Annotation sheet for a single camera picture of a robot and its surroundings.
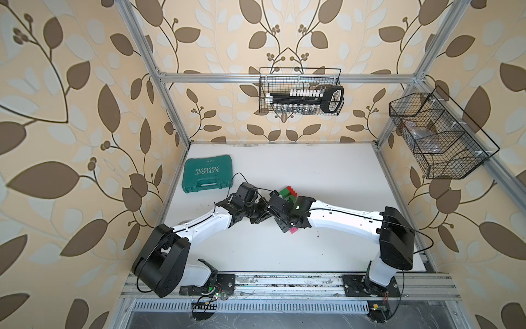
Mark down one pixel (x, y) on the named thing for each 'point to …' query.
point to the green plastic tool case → (214, 172)
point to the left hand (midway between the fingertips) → (274, 209)
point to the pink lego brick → (293, 229)
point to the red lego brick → (292, 191)
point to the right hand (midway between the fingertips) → (287, 218)
